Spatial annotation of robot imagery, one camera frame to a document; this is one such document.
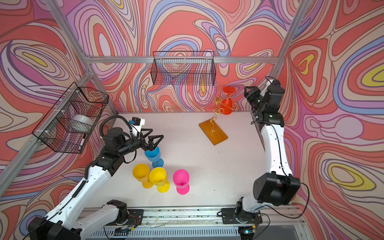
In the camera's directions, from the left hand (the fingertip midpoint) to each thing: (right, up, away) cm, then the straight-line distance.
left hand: (158, 133), depth 71 cm
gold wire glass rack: (+29, +26, +44) cm, 59 cm away
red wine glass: (+35, +15, +10) cm, 39 cm away
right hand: (+43, +20, +3) cm, 48 cm away
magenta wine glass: (+11, -25, +6) cm, 28 cm away
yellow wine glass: (-11, -21, +6) cm, 24 cm away
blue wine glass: (-4, -13, +8) cm, 16 cm away
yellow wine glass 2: (-2, -24, +8) cm, 25 cm away
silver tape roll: (-37, +5, -1) cm, 37 cm away
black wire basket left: (-47, +3, +3) cm, 47 cm away
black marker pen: (-38, -6, +1) cm, 38 cm away
